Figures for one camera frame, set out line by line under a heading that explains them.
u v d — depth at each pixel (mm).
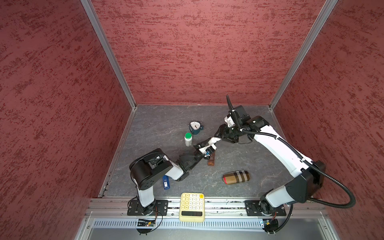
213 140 787
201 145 756
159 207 744
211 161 897
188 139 915
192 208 724
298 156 442
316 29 782
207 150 684
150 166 514
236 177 814
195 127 1029
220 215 729
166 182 795
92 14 729
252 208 741
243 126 565
